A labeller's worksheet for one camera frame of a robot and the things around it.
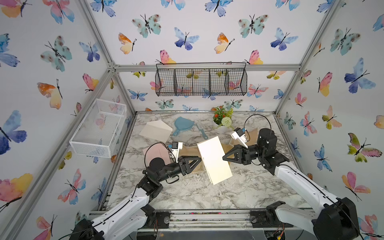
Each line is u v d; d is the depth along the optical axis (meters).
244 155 0.60
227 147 0.64
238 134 0.61
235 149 0.62
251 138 0.63
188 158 0.64
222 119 0.96
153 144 0.56
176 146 0.65
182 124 1.12
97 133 0.86
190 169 0.63
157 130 1.13
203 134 1.08
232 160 0.63
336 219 0.38
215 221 0.74
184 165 0.62
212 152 0.63
